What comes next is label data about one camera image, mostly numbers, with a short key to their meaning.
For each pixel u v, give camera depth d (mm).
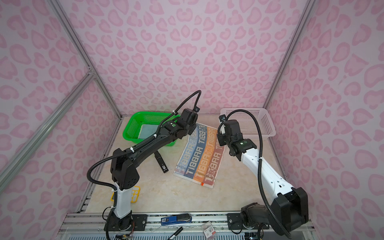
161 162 949
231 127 588
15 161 527
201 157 967
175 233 693
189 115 644
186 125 655
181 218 705
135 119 1094
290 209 388
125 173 501
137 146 532
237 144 560
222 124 681
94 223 753
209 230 691
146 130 1042
